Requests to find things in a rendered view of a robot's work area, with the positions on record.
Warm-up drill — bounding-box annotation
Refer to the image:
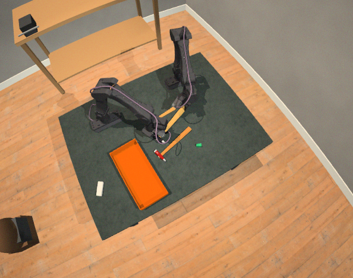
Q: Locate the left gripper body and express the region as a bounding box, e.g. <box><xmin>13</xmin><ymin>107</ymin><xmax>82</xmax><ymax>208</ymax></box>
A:
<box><xmin>174</xmin><ymin>92</ymin><xmax>191</xmax><ymax>107</ymax></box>

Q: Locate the orange bin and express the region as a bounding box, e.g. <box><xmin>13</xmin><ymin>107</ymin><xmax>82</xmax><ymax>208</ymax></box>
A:
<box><xmin>110</xmin><ymin>140</ymin><xmax>168</xmax><ymax>210</ymax></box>

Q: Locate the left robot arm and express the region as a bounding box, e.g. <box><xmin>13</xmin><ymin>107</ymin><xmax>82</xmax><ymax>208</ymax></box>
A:
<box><xmin>165</xmin><ymin>27</ymin><xmax>198</xmax><ymax>103</ymax></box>

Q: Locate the small white rectangular block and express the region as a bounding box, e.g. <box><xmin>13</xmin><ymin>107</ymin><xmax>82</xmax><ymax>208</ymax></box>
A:
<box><xmin>96</xmin><ymin>182</ymin><xmax>104</xmax><ymax>196</ymax></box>

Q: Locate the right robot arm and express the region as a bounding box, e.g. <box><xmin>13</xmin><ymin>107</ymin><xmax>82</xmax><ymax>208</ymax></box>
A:
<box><xmin>90</xmin><ymin>77</ymin><xmax>168</xmax><ymax>131</ymax></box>

